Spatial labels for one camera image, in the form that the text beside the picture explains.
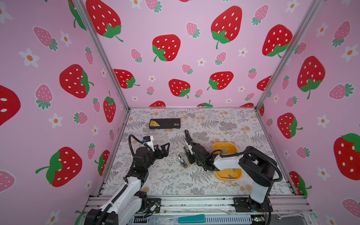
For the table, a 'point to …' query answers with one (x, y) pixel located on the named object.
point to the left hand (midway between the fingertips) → (164, 144)
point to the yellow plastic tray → (227, 174)
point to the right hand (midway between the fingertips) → (186, 152)
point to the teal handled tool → (198, 218)
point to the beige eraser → (184, 164)
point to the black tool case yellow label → (155, 123)
